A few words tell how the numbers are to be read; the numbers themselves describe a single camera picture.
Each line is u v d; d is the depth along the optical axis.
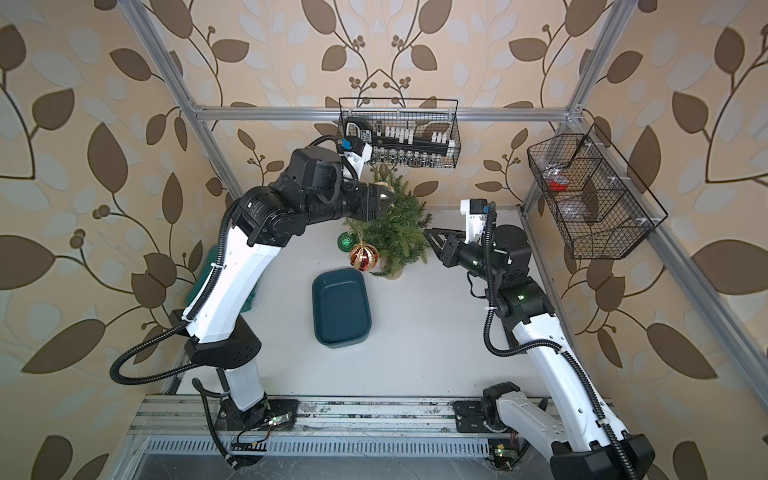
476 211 0.58
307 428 0.73
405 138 0.82
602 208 0.73
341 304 0.94
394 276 0.97
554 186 0.82
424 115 0.91
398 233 0.79
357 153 0.51
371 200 0.51
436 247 0.64
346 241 0.79
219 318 0.42
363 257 0.71
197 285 0.96
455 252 0.57
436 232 0.67
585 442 0.37
